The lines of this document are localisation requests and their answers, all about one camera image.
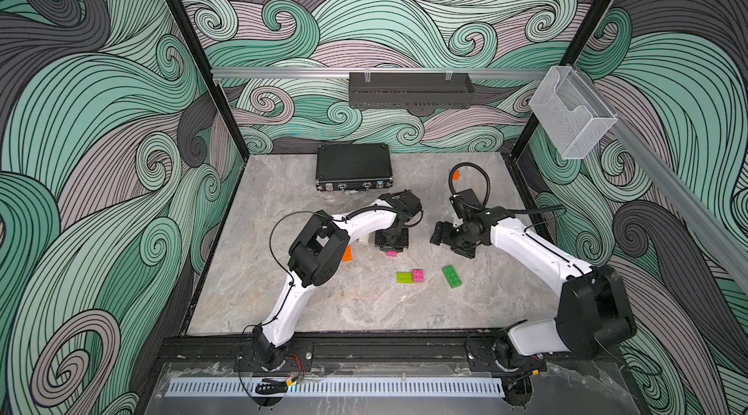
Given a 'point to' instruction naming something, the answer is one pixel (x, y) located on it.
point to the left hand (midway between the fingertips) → (398, 247)
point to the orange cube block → (456, 174)
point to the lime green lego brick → (404, 278)
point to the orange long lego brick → (348, 254)
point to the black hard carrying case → (353, 167)
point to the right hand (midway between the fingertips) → (438, 244)
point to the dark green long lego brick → (451, 276)
